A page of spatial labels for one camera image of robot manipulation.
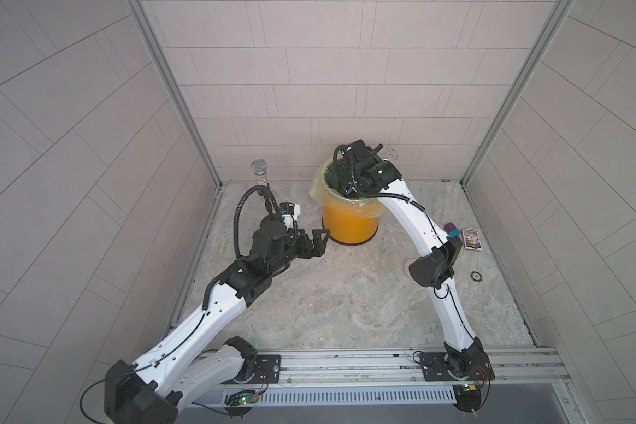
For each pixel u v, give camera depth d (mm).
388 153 771
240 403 646
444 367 707
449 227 1002
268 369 710
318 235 625
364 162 629
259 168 791
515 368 723
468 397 688
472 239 964
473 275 890
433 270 607
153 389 365
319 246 627
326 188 826
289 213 622
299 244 619
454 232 995
